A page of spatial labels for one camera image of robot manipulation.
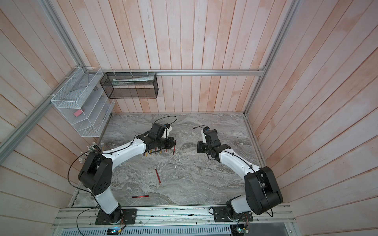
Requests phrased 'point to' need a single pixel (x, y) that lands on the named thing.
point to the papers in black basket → (121, 81)
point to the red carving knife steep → (174, 150)
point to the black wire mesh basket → (130, 85)
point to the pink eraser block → (78, 113)
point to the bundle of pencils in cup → (91, 148)
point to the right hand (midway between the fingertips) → (198, 144)
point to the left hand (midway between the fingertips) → (175, 145)
